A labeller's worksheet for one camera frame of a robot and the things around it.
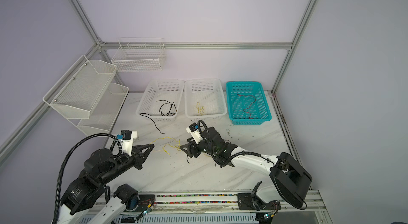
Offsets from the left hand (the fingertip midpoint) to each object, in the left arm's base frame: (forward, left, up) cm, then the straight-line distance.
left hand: (152, 147), depth 64 cm
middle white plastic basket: (+50, -20, -24) cm, 59 cm away
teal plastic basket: (+47, -52, -26) cm, 75 cm away
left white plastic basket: (+50, +11, -24) cm, 56 cm away
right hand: (+6, -11, -10) cm, 16 cm away
